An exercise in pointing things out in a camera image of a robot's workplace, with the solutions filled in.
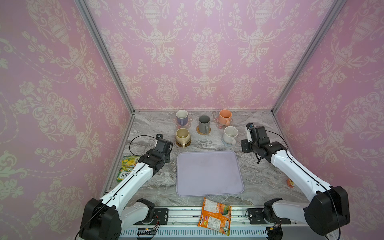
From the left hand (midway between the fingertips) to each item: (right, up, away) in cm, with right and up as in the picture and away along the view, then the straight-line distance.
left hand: (163, 153), depth 85 cm
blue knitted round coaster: (+41, +3, +15) cm, 44 cm away
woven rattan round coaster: (+20, +12, +23) cm, 33 cm away
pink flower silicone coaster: (+14, +19, +29) cm, 38 cm away
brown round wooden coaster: (+13, +3, +13) cm, 19 cm away
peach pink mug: (+41, +23, +27) cm, 54 cm away
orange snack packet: (+28, -28, -12) cm, 42 cm away
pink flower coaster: (+38, +15, +27) cm, 49 cm away
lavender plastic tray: (+28, -12, +5) cm, 31 cm away
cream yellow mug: (+10, +8, +17) cm, 21 cm away
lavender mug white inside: (+9, +22, +22) cm, 33 cm away
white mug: (+42, +10, +18) cm, 47 cm away
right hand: (+48, +7, 0) cm, 49 cm away
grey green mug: (+24, +19, +16) cm, 34 cm away
